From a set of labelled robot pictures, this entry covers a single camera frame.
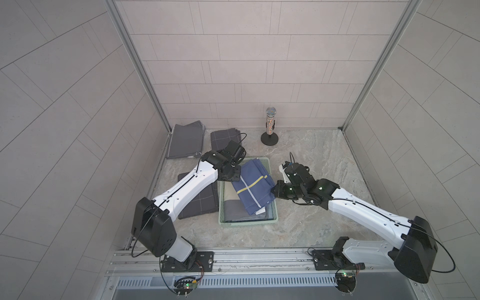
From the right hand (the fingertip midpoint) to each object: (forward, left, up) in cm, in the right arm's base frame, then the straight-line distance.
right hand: (269, 191), depth 76 cm
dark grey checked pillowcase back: (+40, +24, -10) cm, 48 cm away
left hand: (+9, +13, 0) cm, 16 cm away
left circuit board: (-28, +33, -10) cm, 44 cm away
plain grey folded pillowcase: (+39, +44, -9) cm, 60 cm away
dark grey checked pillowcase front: (+2, +29, -10) cm, 31 cm away
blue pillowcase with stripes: (+3, +6, 0) cm, 7 cm away
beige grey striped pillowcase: (-3, +15, -11) cm, 19 cm away
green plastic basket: (+7, +19, -11) cm, 23 cm away
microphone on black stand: (+40, -6, -12) cm, 42 cm away
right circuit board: (-30, -26, -16) cm, 43 cm away
